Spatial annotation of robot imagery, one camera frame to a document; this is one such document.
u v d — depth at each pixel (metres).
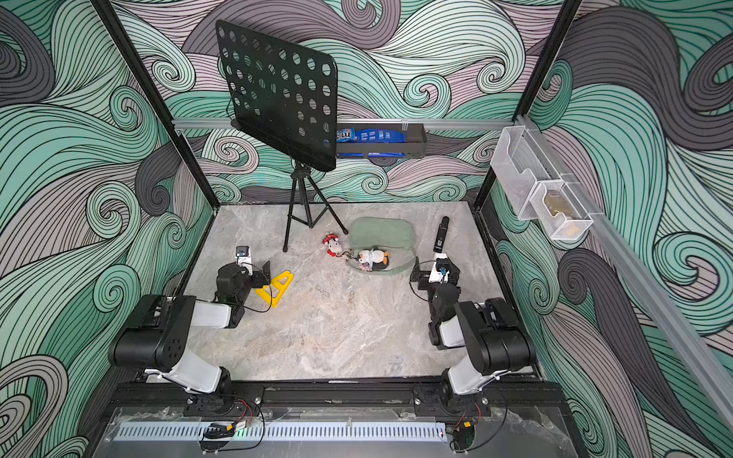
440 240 1.04
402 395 0.79
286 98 0.67
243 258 0.81
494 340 0.46
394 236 1.08
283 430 0.70
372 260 0.97
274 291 0.95
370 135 0.92
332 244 1.03
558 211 0.66
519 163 0.78
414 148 0.91
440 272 0.73
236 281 0.73
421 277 0.81
